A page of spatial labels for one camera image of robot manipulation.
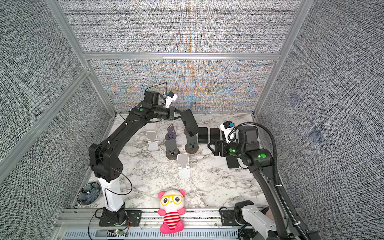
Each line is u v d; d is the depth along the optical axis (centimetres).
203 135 105
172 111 72
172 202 72
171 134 101
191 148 98
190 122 94
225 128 62
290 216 38
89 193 80
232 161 92
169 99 75
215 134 107
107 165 49
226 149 61
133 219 73
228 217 73
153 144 99
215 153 62
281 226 43
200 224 73
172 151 92
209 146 67
